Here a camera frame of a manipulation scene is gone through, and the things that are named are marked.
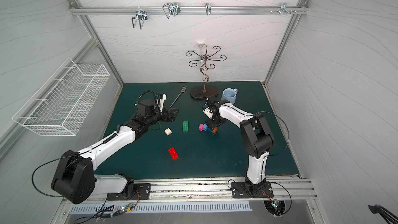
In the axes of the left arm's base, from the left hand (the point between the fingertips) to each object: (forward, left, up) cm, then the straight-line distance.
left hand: (172, 109), depth 84 cm
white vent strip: (-42, 0, -18) cm, 46 cm away
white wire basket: (-8, +47, +14) cm, 49 cm away
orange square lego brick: (-5, -24, -14) cm, 28 cm away
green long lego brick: (-1, -6, -17) cm, 18 cm away
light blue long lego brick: (-2, -18, -15) cm, 23 cm away
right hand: (0, -24, -14) cm, 28 cm away
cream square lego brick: (-5, +5, -16) cm, 18 cm away
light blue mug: (+23, -35, -13) cm, 44 cm away
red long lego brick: (-18, -1, -16) cm, 24 cm away
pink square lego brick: (-2, -16, -15) cm, 22 cm away
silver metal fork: (+30, -1, -16) cm, 34 cm away
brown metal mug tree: (+29, -14, -17) cm, 36 cm away
